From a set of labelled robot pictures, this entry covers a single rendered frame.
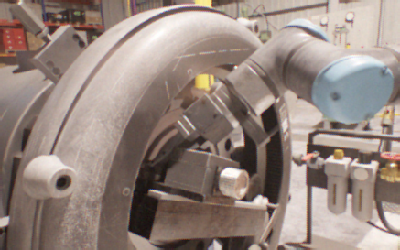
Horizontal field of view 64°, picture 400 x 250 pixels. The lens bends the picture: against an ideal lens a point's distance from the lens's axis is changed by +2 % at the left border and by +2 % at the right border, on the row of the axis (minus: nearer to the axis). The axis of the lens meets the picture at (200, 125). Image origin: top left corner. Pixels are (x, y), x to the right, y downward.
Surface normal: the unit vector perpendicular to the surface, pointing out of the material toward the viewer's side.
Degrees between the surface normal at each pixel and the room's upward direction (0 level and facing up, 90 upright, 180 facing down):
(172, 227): 90
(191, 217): 90
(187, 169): 65
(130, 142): 90
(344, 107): 108
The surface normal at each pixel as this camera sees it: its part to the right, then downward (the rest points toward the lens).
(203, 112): -0.24, -0.20
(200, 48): 0.79, 0.08
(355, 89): 0.25, 0.48
